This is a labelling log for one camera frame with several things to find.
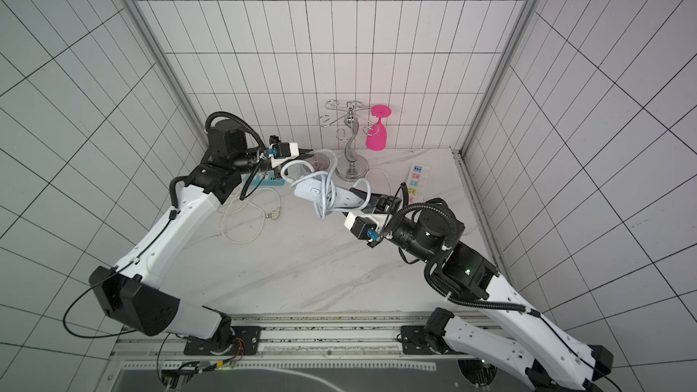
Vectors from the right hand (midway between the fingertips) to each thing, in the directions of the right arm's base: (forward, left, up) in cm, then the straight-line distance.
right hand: (353, 187), depth 56 cm
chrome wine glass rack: (+41, +4, -41) cm, 58 cm away
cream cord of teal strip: (+15, +31, -39) cm, 52 cm away
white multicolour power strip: (+34, -23, -40) cm, 57 cm away
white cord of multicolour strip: (+39, -9, -39) cm, 56 cm away
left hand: (+13, +13, -4) cm, 19 cm away
